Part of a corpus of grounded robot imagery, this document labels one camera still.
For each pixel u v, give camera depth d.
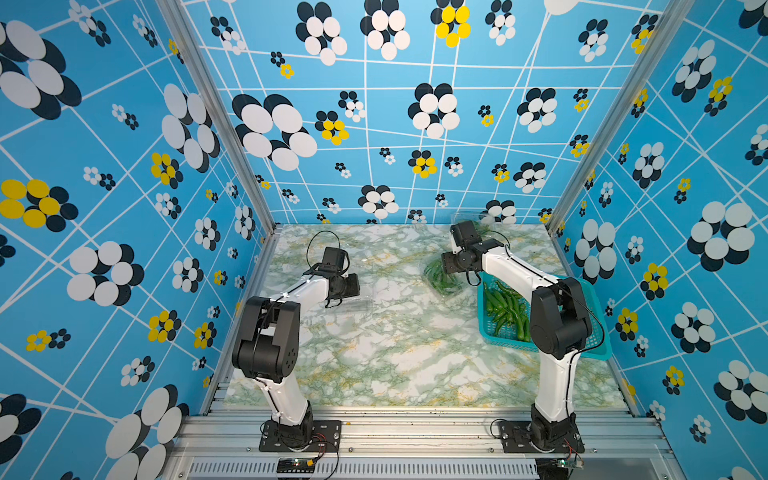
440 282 1.01
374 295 0.95
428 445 0.74
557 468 0.69
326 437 0.73
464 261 0.74
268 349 0.48
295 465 0.72
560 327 0.53
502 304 0.91
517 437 0.73
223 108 0.86
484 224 1.20
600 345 0.50
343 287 0.84
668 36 0.71
